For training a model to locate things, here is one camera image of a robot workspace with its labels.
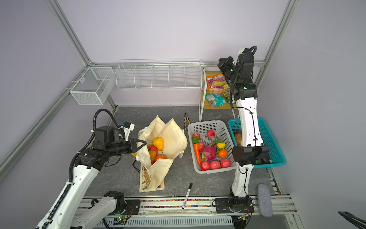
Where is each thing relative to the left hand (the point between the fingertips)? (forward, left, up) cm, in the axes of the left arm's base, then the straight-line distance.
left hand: (145, 145), depth 70 cm
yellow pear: (+10, -3, -15) cm, 19 cm away
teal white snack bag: (+36, -43, -7) cm, 56 cm away
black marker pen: (-19, -19, -24) cm, 36 cm away
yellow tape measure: (-7, +3, +5) cm, 9 cm away
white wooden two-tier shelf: (+31, -34, -5) cm, 47 cm away
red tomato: (+7, 0, -16) cm, 18 cm away
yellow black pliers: (+36, -21, -24) cm, 48 cm away
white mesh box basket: (+49, +42, +1) cm, 64 cm away
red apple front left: (-5, -31, -19) cm, 37 cm away
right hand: (+29, -38, +28) cm, 56 cm away
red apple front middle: (-5, -37, -19) cm, 42 cm away
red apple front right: (-5, -43, -19) cm, 47 cm away
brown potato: (+13, -56, -20) cm, 61 cm away
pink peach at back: (+17, -38, -20) cm, 46 cm away
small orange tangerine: (+2, -43, -19) cm, 47 cm away
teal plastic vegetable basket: (-4, -75, -19) cm, 77 cm away
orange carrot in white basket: (+3, -27, -19) cm, 33 cm away
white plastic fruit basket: (+18, -45, -21) cm, 53 cm away
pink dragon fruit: (+2, -34, -16) cm, 37 cm away
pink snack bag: (+32, -41, +11) cm, 53 cm away
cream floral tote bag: (+11, -7, -19) cm, 23 cm away
